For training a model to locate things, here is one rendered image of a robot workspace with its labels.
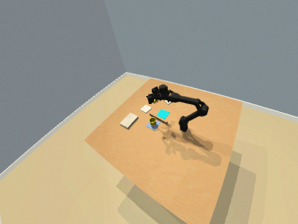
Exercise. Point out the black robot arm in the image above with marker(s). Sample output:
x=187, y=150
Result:
x=175, y=97

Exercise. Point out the yellow cup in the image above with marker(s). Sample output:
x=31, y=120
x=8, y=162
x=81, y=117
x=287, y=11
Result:
x=152, y=121

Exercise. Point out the cream flat square panel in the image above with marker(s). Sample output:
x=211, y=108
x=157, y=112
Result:
x=145, y=108

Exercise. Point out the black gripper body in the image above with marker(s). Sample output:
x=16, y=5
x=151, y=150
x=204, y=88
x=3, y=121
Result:
x=152, y=98

